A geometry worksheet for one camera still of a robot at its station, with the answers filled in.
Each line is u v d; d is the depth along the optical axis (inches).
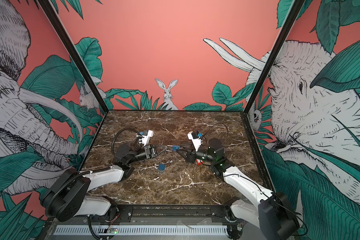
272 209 16.0
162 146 27.8
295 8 27.2
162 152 28.0
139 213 29.5
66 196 16.8
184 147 28.7
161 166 35.7
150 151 26.6
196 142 26.0
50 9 27.6
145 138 28.0
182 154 27.6
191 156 25.7
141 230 27.6
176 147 28.1
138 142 27.7
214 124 44.9
